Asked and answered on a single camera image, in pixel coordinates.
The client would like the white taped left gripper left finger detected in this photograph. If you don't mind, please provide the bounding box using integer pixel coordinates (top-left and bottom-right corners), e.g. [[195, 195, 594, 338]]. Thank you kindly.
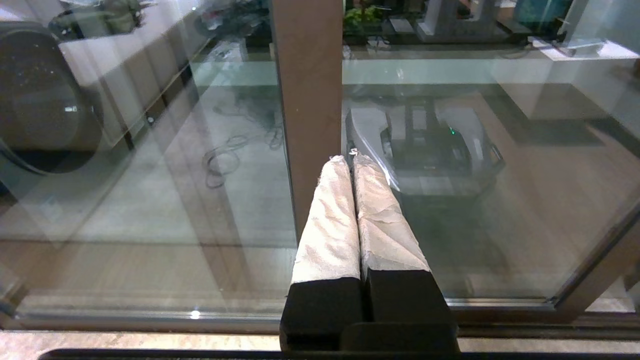
[[279, 155, 367, 353]]

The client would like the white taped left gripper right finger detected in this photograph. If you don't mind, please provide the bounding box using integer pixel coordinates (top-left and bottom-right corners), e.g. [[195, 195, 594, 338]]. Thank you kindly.
[[349, 149, 461, 353]]

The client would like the brown framed sliding glass door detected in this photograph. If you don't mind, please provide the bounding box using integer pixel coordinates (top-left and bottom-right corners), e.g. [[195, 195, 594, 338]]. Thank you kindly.
[[280, 0, 640, 323]]

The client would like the dark sliding door floor track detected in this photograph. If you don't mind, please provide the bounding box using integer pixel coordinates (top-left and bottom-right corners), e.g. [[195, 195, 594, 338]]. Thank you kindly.
[[0, 317, 640, 353]]

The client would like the brown framed fixed glass door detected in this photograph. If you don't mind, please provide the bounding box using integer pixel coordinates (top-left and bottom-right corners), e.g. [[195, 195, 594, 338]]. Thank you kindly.
[[0, 0, 346, 333]]

